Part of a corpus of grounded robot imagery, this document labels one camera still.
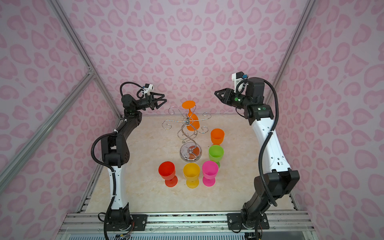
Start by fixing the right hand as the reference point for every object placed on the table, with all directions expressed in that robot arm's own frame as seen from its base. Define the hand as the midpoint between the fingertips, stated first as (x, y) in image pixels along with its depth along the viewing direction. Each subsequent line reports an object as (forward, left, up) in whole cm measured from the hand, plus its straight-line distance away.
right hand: (217, 92), depth 68 cm
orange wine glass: (-3, -2, -30) cm, 30 cm away
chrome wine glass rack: (-6, +15, -43) cm, 46 cm away
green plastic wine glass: (-11, -1, -35) cm, 37 cm away
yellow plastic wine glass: (-23, +12, -35) cm, 44 cm away
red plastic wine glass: (-24, +25, -32) cm, 47 cm away
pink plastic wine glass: (-22, +2, -34) cm, 41 cm away
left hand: (+9, +27, -10) cm, 31 cm away
